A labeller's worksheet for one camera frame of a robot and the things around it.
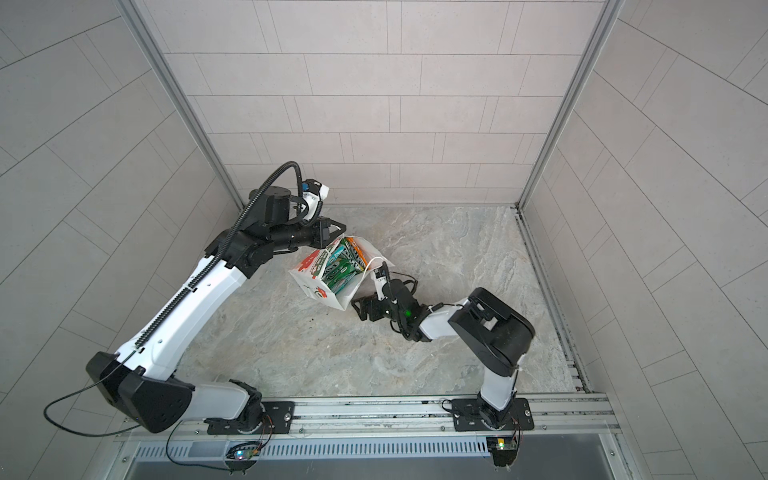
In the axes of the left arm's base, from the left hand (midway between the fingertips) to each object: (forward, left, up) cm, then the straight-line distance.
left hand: (352, 225), depth 68 cm
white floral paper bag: (-2, +14, -17) cm, 22 cm away
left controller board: (-41, +23, -28) cm, 54 cm away
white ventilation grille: (-41, +31, -34) cm, 62 cm away
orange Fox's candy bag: (+8, +3, -21) cm, 22 cm away
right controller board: (-40, -35, -33) cm, 63 cm away
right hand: (-5, 0, -30) cm, 30 cm away
